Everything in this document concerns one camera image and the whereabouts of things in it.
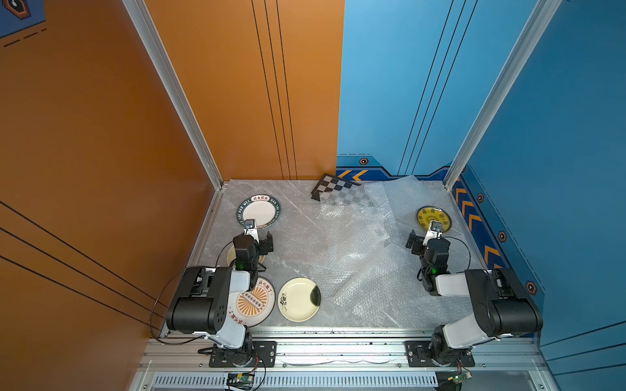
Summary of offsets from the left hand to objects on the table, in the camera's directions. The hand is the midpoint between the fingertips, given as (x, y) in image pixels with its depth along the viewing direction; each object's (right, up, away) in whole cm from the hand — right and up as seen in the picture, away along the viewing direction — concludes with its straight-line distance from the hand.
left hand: (257, 229), depth 95 cm
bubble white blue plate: (-1, +8, +16) cm, 18 cm away
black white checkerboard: (+28, +20, +21) cm, 41 cm away
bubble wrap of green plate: (+65, +14, +18) cm, 69 cm away
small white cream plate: (+17, -24, -10) cm, 31 cm away
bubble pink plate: (+47, -20, -9) cm, 52 cm away
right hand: (+65, -1, -2) cm, 65 cm away
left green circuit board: (+1, -41, -23) cm, 47 cm away
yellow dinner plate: (+72, +5, +14) cm, 73 cm away
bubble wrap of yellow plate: (+56, -25, -12) cm, 62 cm away
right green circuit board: (+65, -40, -25) cm, 80 cm away
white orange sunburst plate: (+2, -25, -12) cm, 28 cm away
